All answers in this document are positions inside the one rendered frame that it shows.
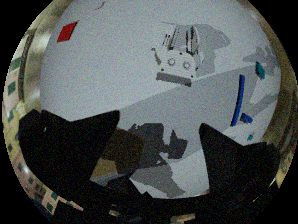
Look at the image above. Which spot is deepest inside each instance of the red rectangular block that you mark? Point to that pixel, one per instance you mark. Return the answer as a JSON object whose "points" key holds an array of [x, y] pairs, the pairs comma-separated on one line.
{"points": [[66, 32]]}

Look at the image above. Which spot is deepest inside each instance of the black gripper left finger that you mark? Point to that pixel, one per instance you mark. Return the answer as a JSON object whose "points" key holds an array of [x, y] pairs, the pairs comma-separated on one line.
{"points": [[84, 139]]}

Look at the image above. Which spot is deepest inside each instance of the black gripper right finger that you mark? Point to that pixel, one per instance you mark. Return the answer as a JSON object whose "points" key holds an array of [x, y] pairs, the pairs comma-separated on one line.
{"points": [[224, 157]]}

